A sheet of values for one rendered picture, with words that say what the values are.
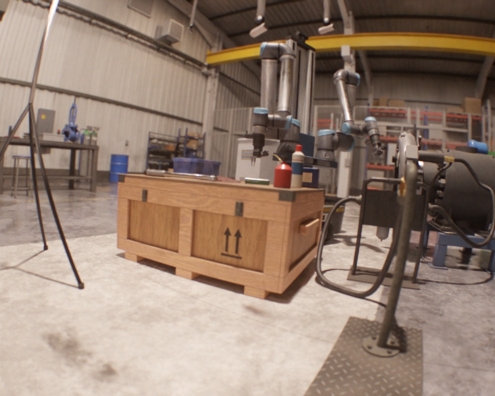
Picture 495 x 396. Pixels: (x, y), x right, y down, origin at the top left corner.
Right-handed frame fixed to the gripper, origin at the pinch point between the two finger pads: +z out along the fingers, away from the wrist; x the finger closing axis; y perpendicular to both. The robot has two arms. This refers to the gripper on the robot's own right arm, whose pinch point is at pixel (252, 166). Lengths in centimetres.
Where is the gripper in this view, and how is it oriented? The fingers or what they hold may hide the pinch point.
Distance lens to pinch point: 182.6
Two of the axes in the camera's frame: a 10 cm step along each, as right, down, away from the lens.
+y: 9.4, 1.0, -3.3
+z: -0.8, 9.9, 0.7
